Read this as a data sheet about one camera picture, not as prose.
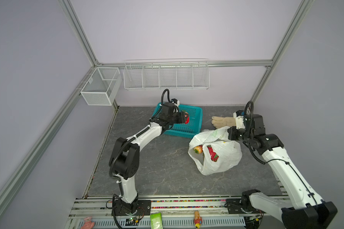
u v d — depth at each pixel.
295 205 0.40
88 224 0.67
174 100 0.81
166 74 1.04
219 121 1.12
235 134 0.67
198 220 0.68
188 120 0.89
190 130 1.05
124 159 0.49
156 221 0.68
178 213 0.73
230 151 0.70
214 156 0.70
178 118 0.81
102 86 1.02
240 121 0.67
